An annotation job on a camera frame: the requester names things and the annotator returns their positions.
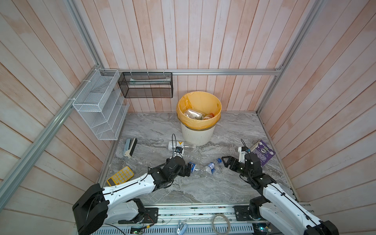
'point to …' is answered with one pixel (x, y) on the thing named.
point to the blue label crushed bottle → (193, 165)
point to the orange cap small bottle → (210, 116)
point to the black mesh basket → (146, 84)
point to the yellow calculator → (120, 177)
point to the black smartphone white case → (129, 147)
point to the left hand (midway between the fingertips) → (183, 165)
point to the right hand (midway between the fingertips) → (226, 159)
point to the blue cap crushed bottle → (210, 168)
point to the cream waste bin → (198, 137)
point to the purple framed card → (264, 152)
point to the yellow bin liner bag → (205, 102)
